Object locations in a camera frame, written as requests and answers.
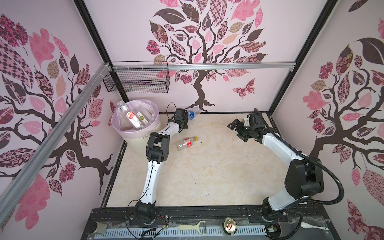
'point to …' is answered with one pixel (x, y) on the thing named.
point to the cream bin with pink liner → (137, 140)
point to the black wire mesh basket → (138, 76)
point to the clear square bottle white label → (142, 118)
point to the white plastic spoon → (306, 225)
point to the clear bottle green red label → (130, 115)
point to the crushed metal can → (229, 226)
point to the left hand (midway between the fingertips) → (188, 116)
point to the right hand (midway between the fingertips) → (232, 127)
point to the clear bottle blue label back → (191, 114)
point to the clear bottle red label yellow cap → (186, 143)
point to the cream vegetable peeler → (196, 227)
